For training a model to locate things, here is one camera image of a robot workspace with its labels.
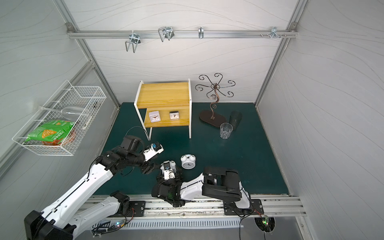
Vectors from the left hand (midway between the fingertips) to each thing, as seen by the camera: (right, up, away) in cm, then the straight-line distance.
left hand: (157, 160), depth 75 cm
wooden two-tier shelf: (+3, +29, 0) cm, 29 cm away
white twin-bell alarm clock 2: (+15, -3, +7) cm, 17 cm away
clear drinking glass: (+40, +14, +27) cm, 50 cm away
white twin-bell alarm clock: (+6, -1, -5) cm, 8 cm away
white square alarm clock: (-5, +23, +13) cm, 27 cm away
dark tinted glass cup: (+45, +21, +22) cm, 55 cm away
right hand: (+3, -7, +8) cm, 12 cm away
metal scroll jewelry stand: (+28, +23, +37) cm, 52 cm away
